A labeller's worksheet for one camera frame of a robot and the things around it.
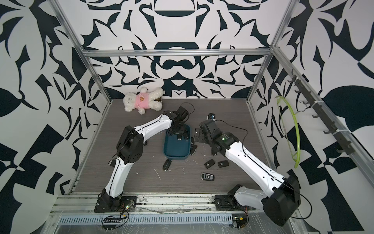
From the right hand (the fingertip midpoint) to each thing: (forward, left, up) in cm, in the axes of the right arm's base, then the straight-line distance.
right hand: (203, 131), depth 80 cm
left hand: (+11, +14, -14) cm, 23 cm away
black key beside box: (0, +5, -18) cm, 19 cm away
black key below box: (-11, +21, -17) cm, 29 cm away
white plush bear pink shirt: (+33, +41, -9) cm, 53 cm away
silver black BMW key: (-18, -2, -17) cm, 25 cm away
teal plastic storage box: (-2, +17, -17) cm, 24 cm away
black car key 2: (-11, -12, -18) cm, 24 cm away
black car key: (-11, -4, -18) cm, 21 cm away
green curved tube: (-16, -40, +2) cm, 43 cm away
